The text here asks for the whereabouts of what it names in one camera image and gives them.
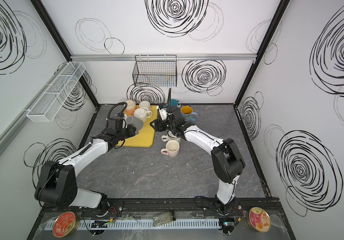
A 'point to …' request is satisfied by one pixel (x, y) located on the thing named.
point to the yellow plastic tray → (145, 138)
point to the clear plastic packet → (165, 218)
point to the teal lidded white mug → (174, 102)
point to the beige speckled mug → (170, 136)
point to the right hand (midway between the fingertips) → (151, 122)
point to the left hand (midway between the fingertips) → (136, 127)
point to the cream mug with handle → (142, 114)
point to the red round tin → (65, 224)
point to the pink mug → (172, 148)
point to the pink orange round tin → (259, 219)
